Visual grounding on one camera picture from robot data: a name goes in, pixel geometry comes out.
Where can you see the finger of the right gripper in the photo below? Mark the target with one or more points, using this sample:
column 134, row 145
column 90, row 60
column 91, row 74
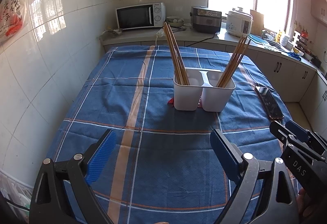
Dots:
column 286, row 138
column 313, row 140

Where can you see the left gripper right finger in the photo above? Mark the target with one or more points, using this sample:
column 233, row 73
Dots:
column 276, row 201

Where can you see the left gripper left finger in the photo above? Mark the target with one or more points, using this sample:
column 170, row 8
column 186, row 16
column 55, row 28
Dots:
column 50, row 202

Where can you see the person's right hand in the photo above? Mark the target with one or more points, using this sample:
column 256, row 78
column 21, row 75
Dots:
column 311, row 210

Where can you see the black smartphone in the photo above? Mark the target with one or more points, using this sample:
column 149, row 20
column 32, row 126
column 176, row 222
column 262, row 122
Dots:
column 269, row 103

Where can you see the white double utensil holder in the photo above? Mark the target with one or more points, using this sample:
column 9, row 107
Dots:
column 202, row 91

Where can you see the chopstick in right cup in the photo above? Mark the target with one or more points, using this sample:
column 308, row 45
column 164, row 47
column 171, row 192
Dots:
column 230, row 63

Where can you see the chopstick in cup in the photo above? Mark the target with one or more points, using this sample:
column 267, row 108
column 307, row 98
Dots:
column 177, row 69
column 230, row 63

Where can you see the blue plaid tablecloth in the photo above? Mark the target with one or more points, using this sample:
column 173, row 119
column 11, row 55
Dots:
column 163, row 167

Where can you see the red plastic scrap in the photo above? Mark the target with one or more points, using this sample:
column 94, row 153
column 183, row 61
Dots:
column 171, row 102

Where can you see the white rice cooker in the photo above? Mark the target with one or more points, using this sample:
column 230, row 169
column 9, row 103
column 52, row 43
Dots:
column 239, row 23

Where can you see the chopstick in left cup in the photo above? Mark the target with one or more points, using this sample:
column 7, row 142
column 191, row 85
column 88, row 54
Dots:
column 177, row 69

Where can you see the dark rice cooker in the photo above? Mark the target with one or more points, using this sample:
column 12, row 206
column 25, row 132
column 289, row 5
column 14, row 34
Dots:
column 205, row 20

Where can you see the bowl of eggs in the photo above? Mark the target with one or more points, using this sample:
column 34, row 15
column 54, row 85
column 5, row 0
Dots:
column 175, row 21

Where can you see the white power strip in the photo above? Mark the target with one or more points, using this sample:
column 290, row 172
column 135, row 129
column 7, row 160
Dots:
column 160, row 33

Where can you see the white microwave oven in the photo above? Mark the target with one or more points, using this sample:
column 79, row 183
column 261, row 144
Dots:
column 142, row 16

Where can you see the upper wall cabinets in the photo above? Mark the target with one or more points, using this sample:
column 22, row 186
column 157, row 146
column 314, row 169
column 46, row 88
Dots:
column 318, row 10

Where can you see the red paper wall decoration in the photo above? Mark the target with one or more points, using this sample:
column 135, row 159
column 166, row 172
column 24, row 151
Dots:
column 13, row 18

